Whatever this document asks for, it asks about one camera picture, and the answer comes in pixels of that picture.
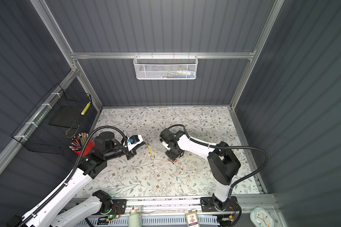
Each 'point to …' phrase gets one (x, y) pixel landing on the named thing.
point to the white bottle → (135, 219)
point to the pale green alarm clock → (260, 217)
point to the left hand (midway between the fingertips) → (143, 140)
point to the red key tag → (175, 161)
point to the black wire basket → (50, 126)
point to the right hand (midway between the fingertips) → (175, 155)
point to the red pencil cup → (78, 142)
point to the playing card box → (192, 219)
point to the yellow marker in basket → (85, 109)
